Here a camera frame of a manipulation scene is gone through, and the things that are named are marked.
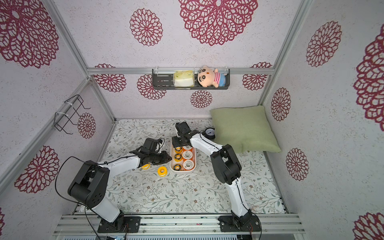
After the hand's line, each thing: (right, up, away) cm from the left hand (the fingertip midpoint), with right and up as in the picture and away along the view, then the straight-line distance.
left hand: (171, 159), depth 91 cm
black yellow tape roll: (+3, 0, +7) cm, 7 cm away
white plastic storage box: (+6, -1, +6) cm, 9 cm away
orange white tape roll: (+10, +6, +6) cm, 13 cm away
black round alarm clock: (+25, +16, +15) cm, 33 cm away
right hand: (+1, +11, +5) cm, 13 cm away
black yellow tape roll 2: (+3, -5, +2) cm, 6 cm away
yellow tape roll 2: (-6, -8, 0) cm, 9 cm away
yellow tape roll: (-10, 0, -20) cm, 22 cm away
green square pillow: (+48, +18, +4) cm, 51 cm away
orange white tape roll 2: (+9, +2, +4) cm, 10 cm away
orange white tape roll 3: (+10, -3, 0) cm, 11 cm away
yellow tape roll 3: (+4, +4, +9) cm, 11 cm away
